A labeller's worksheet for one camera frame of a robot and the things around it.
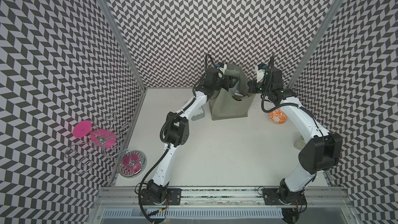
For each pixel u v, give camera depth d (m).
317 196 0.75
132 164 0.80
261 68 0.72
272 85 0.63
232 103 0.85
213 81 0.75
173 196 0.72
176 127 0.61
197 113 1.03
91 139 0.69
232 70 0.91
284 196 0.66
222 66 0.83
